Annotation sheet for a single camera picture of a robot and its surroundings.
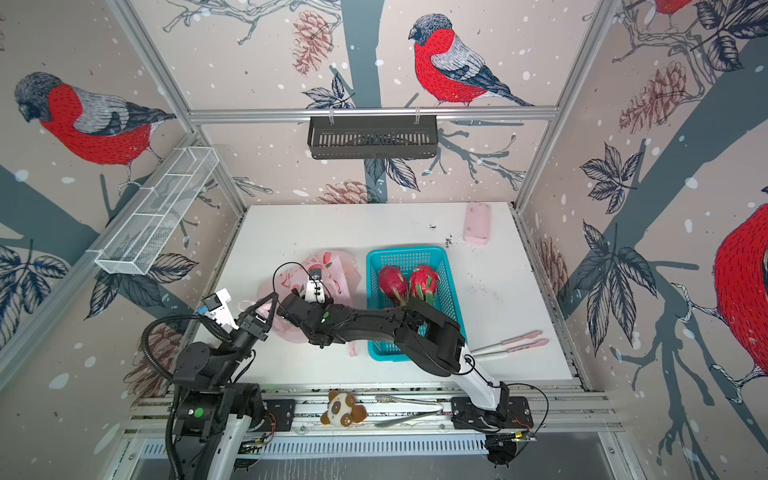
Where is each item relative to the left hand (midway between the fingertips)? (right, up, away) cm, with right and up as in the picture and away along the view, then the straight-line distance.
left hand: (274, 298), depth 66 cm
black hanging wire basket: (+20, +50, +40) cm, 67 cm away
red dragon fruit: (+27, -1, +24) cm, 36 cm away
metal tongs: (+28, -29, +11) cm, 42 cm away
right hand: (0, -6, +22) cm, 22 cm away
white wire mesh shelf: (-37, +21, +13) cm, 45 cm away
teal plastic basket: (+25, -19, +20) cm, 37 cm away
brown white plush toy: (+14, -29, +6) cm, 33 cm away
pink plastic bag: (+11, +2, +22) cm, 24 cm away
